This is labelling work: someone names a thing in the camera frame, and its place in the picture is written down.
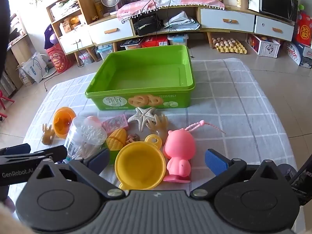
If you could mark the yellow toy corn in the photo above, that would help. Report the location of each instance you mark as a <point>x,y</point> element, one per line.
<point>117,137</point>

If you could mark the white red carton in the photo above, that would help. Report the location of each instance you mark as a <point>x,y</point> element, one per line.
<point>295,52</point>

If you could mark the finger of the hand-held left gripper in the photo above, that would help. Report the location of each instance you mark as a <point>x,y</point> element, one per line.
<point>17,149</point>
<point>56,153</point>

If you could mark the clear cotton swab jar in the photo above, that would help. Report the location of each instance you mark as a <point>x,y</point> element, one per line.
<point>80,139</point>

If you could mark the black printed packet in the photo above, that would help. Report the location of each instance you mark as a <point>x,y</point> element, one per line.
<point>301,185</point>

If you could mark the flat red carton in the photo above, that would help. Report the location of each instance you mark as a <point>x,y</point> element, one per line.
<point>154,41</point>

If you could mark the orange pumpkin-shaped bowl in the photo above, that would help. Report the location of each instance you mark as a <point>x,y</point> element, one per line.
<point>63,121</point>

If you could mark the grey checked tablecloth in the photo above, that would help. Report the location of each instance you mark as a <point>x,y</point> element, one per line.
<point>231,102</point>

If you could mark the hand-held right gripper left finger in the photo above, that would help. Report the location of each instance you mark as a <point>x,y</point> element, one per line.
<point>100,159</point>

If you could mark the brown monkey figurine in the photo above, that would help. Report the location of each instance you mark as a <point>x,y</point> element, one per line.
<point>132,139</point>

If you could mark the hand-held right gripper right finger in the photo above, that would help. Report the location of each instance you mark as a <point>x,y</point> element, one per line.
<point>215,162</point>

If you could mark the red gift box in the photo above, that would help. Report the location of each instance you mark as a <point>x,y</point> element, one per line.
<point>304,29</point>

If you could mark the black bag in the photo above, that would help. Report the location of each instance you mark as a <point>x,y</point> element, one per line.
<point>146,25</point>

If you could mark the white plastic crate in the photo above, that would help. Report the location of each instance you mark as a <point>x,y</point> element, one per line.
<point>268,48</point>

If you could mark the green plastic basket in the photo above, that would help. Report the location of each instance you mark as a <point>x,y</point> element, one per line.
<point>146,78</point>

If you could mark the pink rubber animal toy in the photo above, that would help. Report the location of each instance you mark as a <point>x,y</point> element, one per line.
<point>180,148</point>

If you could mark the long wooden tv cabinet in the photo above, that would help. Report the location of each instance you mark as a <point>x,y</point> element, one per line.
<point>198,19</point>

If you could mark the red stool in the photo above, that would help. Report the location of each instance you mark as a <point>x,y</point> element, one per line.
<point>3,100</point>

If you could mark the white starfish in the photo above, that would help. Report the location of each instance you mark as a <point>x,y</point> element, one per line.
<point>141,117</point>

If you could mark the yellow plastic cup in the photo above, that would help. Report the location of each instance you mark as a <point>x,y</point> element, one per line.
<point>136,168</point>

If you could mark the red printed bucket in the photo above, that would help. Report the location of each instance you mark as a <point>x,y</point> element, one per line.
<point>58,59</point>

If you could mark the pink clear capsule toy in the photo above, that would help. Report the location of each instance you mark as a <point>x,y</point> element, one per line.
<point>93,120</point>

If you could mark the clear storage box blue lid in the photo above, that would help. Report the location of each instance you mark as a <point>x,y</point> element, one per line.
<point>104,52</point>

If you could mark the wooden shelf cabinet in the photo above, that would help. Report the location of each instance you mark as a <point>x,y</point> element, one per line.
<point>82,4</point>

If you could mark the small pink printed box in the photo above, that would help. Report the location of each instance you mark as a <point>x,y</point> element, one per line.
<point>115,123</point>

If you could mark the clear storage box white lid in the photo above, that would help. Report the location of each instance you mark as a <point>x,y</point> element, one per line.
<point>178,40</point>

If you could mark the blue white carton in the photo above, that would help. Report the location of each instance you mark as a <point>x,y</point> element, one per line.
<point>307,61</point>

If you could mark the folded pale papers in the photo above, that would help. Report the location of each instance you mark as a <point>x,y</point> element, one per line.
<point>180,20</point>

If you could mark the tan rubber hand model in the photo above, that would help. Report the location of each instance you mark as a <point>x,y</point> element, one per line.
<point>158,126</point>
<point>46,137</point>

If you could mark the black white microwave oven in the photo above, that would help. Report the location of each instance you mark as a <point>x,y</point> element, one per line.
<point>277,2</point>

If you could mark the pink tasselled cloth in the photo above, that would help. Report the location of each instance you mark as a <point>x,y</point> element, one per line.
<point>185,1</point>

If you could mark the white plastic bag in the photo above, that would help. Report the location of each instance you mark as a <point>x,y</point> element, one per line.
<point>35,68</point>

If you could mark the tray of eggs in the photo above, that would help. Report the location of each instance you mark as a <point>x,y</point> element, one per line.
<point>228,45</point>

